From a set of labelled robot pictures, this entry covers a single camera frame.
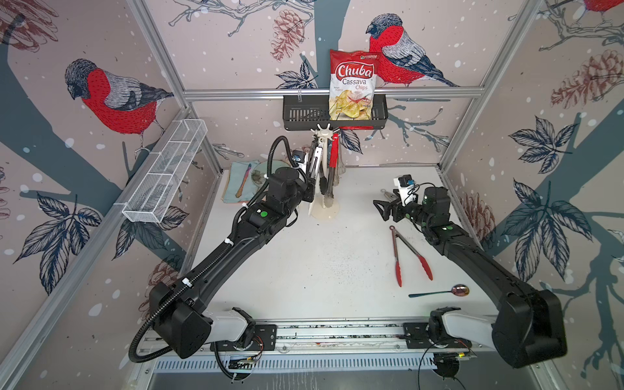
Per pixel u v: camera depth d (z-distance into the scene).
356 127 0.92
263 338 0.73
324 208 0.94
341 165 0.93
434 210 0.62
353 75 0.83
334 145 0.78
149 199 0.71
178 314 0.38
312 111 0.95
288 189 0.55
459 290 0.81
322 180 0.86
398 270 0.86
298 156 0.61
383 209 0.75
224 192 1.11
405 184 0.69
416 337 0.73
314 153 0.74
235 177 1.14
